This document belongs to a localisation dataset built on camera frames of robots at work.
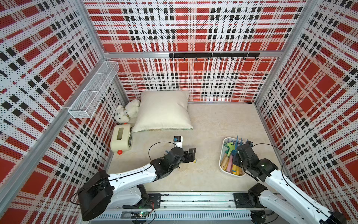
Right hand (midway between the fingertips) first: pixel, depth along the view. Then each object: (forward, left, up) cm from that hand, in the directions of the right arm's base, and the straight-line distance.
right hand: (237, 157), depth 81 cm
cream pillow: (+39, +49, -1) cm, 63 cm away
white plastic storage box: (+12, +3, -2) cm, 12 cm away
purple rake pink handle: (-4, +4, -4) cm, 7 cm away
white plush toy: (+37, +73, +1) cm, 82 cm away
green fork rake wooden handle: (+4, +5, -4) cm, 8 cm away
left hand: (+4, +27, +3) cm, 28 cm away
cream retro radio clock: (+13, +72, +2) cm, 73 cm away
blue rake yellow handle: (-7, +2, -1) cm, 7 cm away
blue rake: (-5, +25, +8) cm, 27 cm away
